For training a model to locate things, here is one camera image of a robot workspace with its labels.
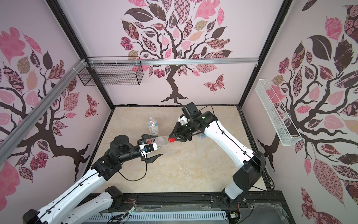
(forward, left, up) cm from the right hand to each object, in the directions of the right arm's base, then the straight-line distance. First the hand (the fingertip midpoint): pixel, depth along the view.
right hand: (171, 140), depth 70 cm
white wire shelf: (+16, -60, 0) cm, 62 cm away
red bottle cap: (0, 0, 0) cm, 0 cm away
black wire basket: (+50, +40, +10) cm, 65 cm away
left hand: (-2, +8, -2) cm, 8 cm away
